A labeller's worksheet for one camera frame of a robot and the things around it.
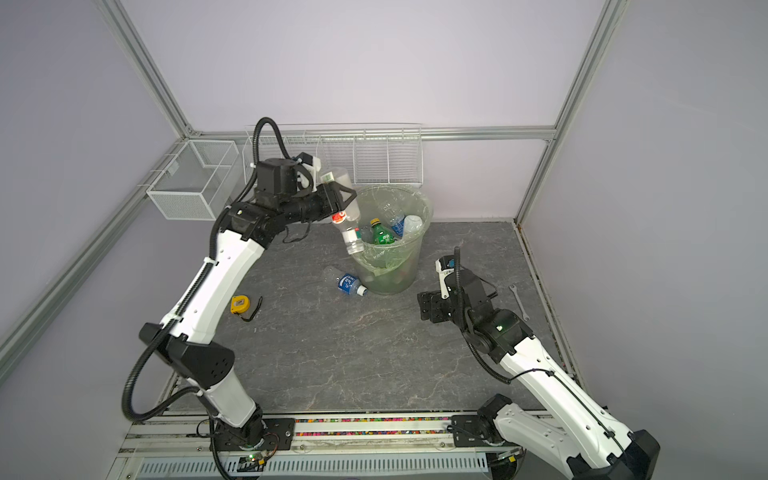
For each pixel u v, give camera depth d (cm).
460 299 52
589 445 39
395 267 85
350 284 96
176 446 72
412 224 83
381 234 88
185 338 43
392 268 85
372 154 99
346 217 67
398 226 94
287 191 55
